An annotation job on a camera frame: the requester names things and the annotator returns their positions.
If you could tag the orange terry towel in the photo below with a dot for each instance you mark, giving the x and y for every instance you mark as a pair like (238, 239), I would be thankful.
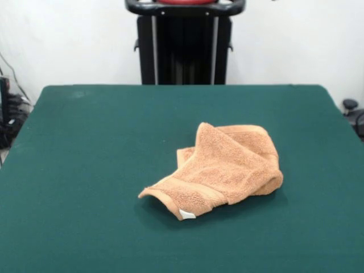
(227, 167)

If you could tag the red robot arm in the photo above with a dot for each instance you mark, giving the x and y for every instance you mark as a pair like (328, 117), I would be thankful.
(185, 1)

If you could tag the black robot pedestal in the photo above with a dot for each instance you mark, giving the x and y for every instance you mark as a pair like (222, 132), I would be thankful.
(185, 48)

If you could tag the dark green table cloth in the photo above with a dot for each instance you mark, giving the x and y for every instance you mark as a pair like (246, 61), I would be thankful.
(85, 185)

